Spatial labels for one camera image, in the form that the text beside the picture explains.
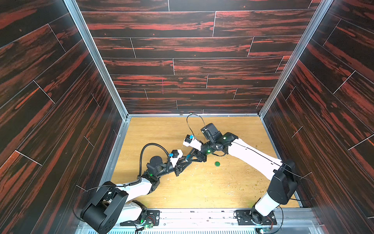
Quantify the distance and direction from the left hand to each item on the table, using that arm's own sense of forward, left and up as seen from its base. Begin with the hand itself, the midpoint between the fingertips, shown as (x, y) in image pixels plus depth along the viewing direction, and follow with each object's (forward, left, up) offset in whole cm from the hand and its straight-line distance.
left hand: (189, 161), depth 77 cm
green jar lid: (+7, -18, -16) cm, 25 cm away
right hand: (+4, -1, +1) cm, 4 cm away
